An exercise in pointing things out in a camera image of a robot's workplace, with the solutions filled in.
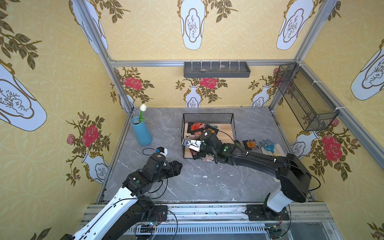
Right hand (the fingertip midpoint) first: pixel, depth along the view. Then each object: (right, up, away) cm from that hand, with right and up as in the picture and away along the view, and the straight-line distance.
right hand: (189, 144), depth 81 cm
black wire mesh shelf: (+1, +2, -14) cm, 14 cm away
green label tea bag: (+31, -2, +19) cm, 37 cm away
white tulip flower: (-25, +20, 0) cm, 32 cm away
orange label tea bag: (+41, -3, +19) cm, 45 cm away
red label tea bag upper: (+3, +9, +7) cm, 11 cm away
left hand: (-7, -11, -5) cm, 14 cm away
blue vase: (-29, +6, +8) cm, 31 cm away
